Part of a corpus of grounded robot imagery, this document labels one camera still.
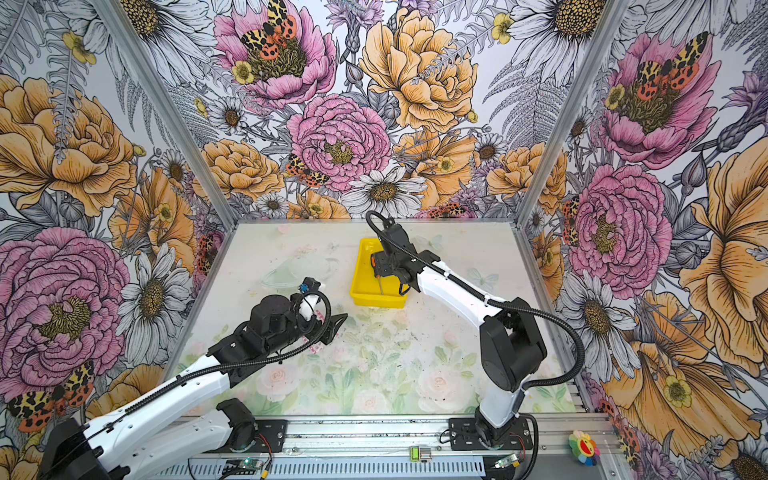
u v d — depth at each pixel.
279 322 0.60
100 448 0.41
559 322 0.43
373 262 1.06
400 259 0.66
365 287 1.05
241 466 0.71
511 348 0.46
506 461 0.72
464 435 0.74
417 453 0.70
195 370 0.51
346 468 0.65
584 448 0.71
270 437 0.74
